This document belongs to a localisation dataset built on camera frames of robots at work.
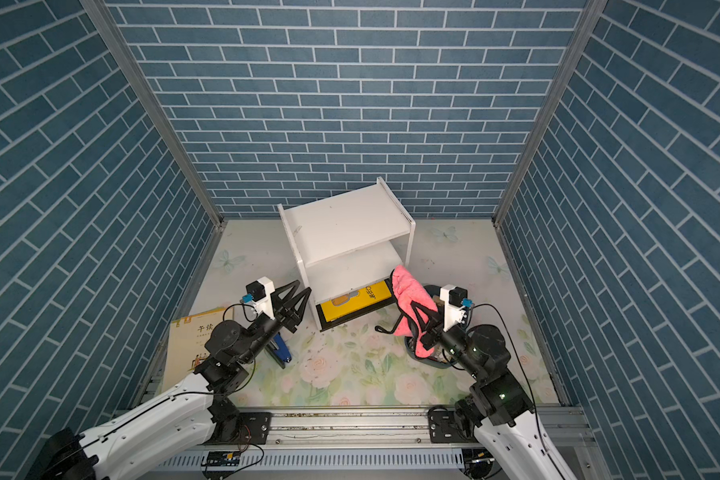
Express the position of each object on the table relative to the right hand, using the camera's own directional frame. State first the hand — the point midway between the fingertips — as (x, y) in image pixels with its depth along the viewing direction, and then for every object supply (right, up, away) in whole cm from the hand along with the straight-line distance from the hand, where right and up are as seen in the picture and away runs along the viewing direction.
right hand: (418, 305), depth 68 cm
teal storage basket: (+8, -18, +14) cm, 24 cm away
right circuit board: (+15, -38, +3) cm, 41 cm away
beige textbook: (-67, -16, +21) cm, 72 cm away
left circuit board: (-48, -39, +4) cm, 62 cm away
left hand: (-25, +3, +2) cm, 25 cm away
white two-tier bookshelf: (-16, +15, +2) cm, 22 cm away
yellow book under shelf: (-15, -3, +19) cm, 25 cm away
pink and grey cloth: (-3, +3, +1) cm, 4 cm away
